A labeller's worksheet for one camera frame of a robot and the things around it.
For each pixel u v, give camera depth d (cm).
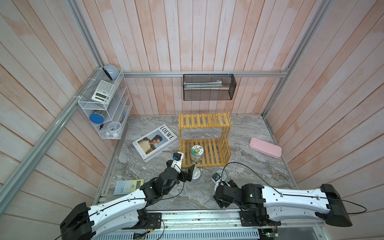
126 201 50
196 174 82
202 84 90
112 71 82
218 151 98
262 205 50
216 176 66
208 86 88
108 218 45
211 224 73
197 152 87
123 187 83
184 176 67
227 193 55
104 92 76
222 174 65
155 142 99
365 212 42
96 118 76
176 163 65
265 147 101
